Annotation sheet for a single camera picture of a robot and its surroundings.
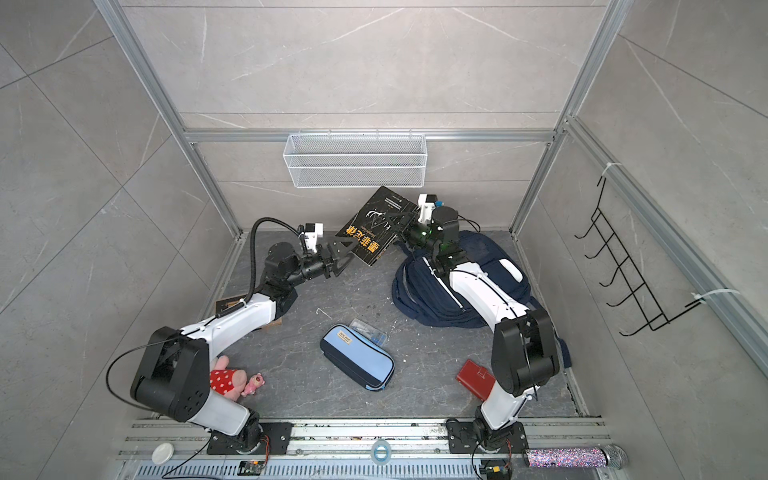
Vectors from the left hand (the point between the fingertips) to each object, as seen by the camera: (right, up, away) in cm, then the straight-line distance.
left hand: (357, 244), depth 76 cm
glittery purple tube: (+61, -50, -7) cm, 79 cm away
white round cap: (-47, -51, -5) cm, 70 cm away
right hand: (+7, +8, +3) cm, 11 cm away
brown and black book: (-46, -19, +20) cm, 54 cm away
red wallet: (+33, -38, +7) cm, 51 cm away
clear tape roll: (+8, -51, -3) cm, 51 cm away
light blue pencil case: (0, -33, +8) cm, 34 cm away
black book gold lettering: (+5, +5, +3) cm, 8 cm away
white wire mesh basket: (-3, +30, +24) cm, 38 cm away
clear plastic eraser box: (+4, -27, +15) cm, 31 cm away
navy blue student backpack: (+19, -17, +17) cm, 30 cm away
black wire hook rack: (+64, -6, -7) cm, 65 cm away
